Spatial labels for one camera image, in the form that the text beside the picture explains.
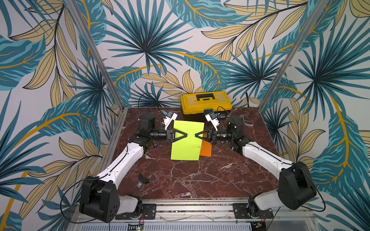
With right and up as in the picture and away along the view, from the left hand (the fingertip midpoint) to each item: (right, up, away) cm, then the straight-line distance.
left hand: (185, 137), depth 69 cm
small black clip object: (-25, -26, +16) cm, 40 cm away
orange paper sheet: (+11, -7, +4) cm, 13 cm away
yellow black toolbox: (+6, +19, +31) cm, 37 cm away
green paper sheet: (+1, -6, +3) cm, 6 cm away
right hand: (+6, +1, +3) cm, 6 cm away
